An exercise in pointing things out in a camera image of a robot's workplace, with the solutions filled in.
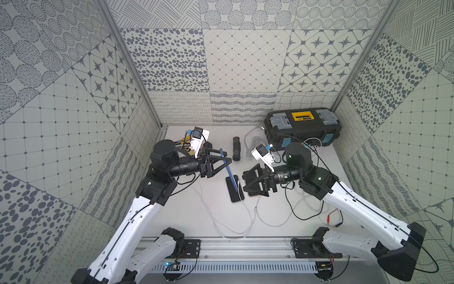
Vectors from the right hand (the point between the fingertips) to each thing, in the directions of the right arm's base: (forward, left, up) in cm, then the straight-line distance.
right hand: (245, 184), depth 59 cm
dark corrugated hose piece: (+38, +3, -29) cm, 48 cm away
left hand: (+7, +7, +9) cm, 13 cm away
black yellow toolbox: (+42, -39, -14) cm, 59 cm away
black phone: (+9, +4, -31) cm, 32 cm away
